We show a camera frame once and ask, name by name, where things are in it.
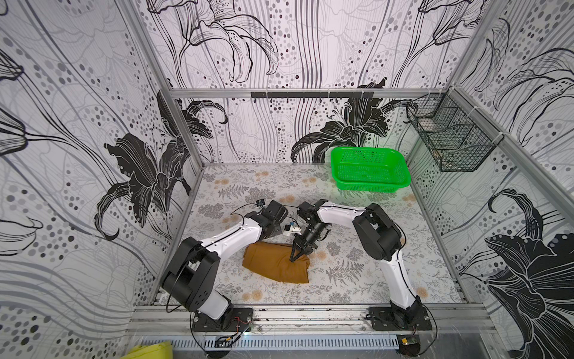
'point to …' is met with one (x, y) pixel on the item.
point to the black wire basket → (459, 137)
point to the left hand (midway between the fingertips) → (273, 232)
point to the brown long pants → (272, 261)
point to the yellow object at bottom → (157, 351)
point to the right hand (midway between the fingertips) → (297, 257)
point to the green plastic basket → (370, 169)
